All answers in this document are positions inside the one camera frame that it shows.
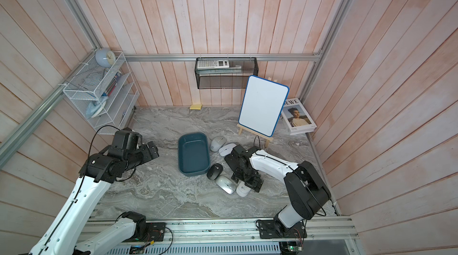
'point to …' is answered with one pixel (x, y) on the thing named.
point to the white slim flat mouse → (226, 149)
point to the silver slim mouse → (225, 184)
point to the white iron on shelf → (94, 107)
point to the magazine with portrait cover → (297, 118)
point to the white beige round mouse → (217, 142)
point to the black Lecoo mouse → (214, 171)
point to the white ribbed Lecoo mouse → (242, 189)
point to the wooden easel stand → (266, 138)
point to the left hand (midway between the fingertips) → (148, 155)
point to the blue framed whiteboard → (262, 104)
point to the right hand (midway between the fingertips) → (242, 183)
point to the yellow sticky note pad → (195, 106)
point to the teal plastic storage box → (193, 154)
